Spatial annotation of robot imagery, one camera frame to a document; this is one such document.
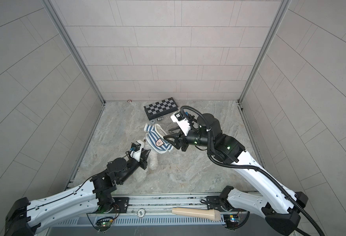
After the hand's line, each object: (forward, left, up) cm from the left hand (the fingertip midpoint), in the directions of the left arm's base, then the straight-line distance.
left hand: (154, 147), depth 71 cm
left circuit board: (-30, +21, -16) cm, 40 cm away
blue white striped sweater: (0, -2, +9) cm, 9 cm away
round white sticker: (-25, +6, -18) cm, 31 cm away
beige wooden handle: (-26, -25, -15) cm, 39 cm away
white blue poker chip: (+29, +7, -19) cm, 36 cm away
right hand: (-3, -7, +15) cm, 17 cm away
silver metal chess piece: (+30, +1, -18) cm, 35 cm away
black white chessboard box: (+39, +2, -16) cm, 42 cm away
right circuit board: (-28, -37, -18) cm, 50 cm away
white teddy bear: (-8, 0, -1) cm, 8 cm away
